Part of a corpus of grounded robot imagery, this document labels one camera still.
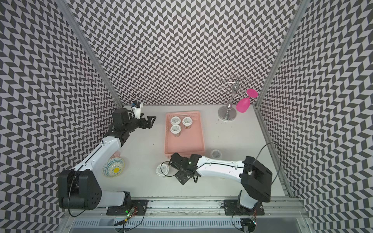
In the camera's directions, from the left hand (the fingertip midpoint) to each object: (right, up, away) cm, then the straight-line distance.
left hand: (148, 116), depth 84 cm
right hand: (+23, -33, -5) cm, 40 cm away
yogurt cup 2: (+40, -23, +1) cm, 46 cm away
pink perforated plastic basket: (+19, -13, +17) cm, 29 cm away
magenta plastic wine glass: (+59, +8, +9) cm, 60 cm away
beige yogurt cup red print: (+22, -4, +17) cm, 28 cm away
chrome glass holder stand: (+53, +3, +26) cm, 59 cm away
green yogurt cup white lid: (+13, -3, +17) cm, 22 cm away
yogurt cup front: (+9, -30, -4) cm, 32 cm away
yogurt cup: (+14, -9, +12) cm, 21 cm away
